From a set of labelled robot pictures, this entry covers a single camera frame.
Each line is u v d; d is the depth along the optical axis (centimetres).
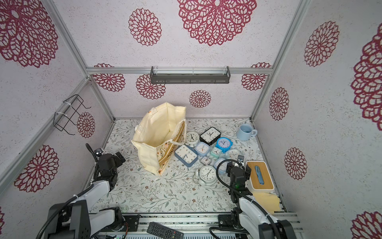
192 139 103
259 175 86
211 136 106
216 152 98
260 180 84
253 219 51
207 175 87
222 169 83
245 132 104
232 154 97
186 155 97
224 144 103
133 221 74
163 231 70
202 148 100
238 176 65
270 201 83
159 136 101
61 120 73
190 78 88
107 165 66
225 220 74
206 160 95
